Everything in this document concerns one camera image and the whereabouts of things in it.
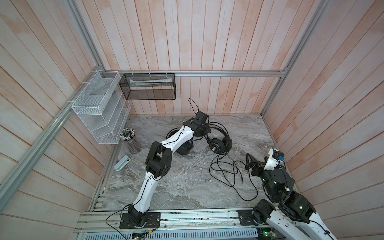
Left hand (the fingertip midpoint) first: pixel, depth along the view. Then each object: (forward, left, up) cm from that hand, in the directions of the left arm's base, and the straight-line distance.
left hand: (210, 132), depth 95 cm
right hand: (-25, -18, +14) cm, 33 cm away
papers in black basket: (+20, +46, +24) cm, 55 cm away
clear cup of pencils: (-5, +51, +4) cm, 52 cm away
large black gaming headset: (-11, +17, -4) cm, 20 cm away
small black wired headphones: (-23, -15, -12) cm, 30 cm away
